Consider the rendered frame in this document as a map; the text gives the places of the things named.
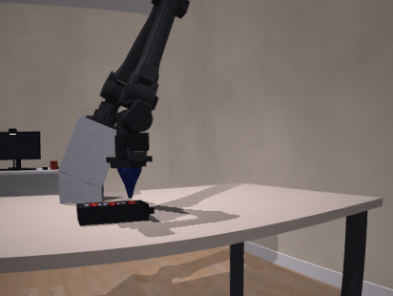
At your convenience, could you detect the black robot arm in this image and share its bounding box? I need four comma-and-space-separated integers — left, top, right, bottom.
86, 0, 190, 161

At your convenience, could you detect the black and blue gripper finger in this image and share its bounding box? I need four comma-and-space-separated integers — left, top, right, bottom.
117, 168, 131, 199
131, 168, 142, 198

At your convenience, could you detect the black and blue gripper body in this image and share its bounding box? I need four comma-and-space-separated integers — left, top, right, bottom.
106, 156, 153, 168

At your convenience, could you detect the black power strip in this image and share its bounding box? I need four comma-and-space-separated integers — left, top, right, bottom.
76, 200, 155, 225

